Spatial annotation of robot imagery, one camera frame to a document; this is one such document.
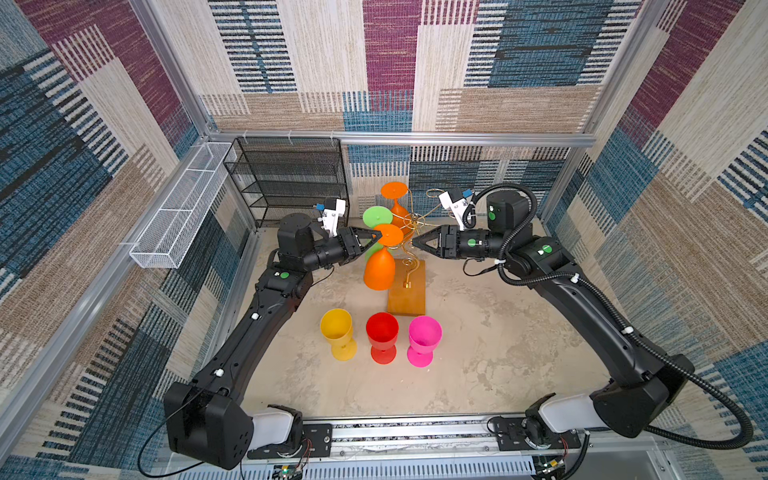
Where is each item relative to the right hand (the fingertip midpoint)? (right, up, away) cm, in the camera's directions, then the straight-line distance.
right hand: (418, 248), depth 65 cm
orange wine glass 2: (-4, +16, +19) cm, 25 cm away
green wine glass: (-10, +8, +11) cm, 17 cm away
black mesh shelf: (-42, +26, +44) cm, 66 cm away
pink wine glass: (+3, -22, +15) cm, 27 cm away
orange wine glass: (-9, -5, +12) cm, 15 cm away
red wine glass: (-8, -21, +13) cm, 26 cm away
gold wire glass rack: (0, +7, +13) cm, 14 cm away
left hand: (-8, +3, +3) cm, 9 cm away
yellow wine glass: (-20, -21, +17) cm, 34 cm away
